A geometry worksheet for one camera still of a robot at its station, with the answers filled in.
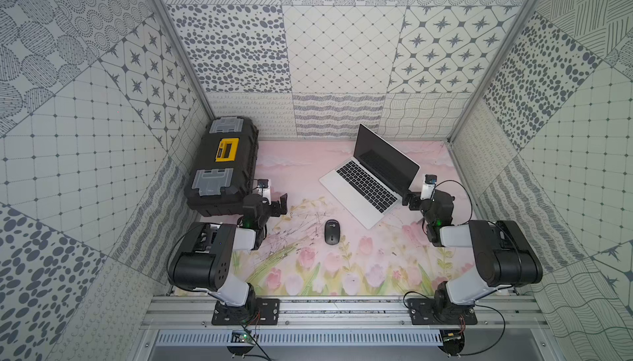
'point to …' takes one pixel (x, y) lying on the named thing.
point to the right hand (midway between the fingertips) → (415, 189)
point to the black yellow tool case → (223, 168)
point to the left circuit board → (240, 336)
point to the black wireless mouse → (332, 232)
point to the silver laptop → (371, 187)
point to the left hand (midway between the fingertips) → (271, 190)
